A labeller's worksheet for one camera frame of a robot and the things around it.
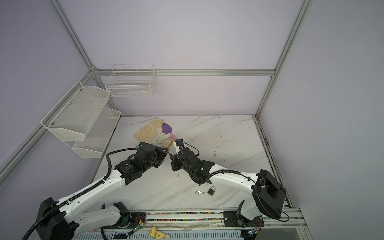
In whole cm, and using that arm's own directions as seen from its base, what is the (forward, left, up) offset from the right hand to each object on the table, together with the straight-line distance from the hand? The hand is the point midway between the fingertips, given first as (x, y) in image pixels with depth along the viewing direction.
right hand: (169, 157), depth 77 cm
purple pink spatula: (+34, +9, -17) cm, 39 cm away
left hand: (+3, 0, +1) cm, 4 cm away
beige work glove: (+32, +21, -17) cm, 42 cm away
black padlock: (-12, -23, -18) cm, 31 cm away
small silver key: (-12, -16, -18) cm, 27 cm away
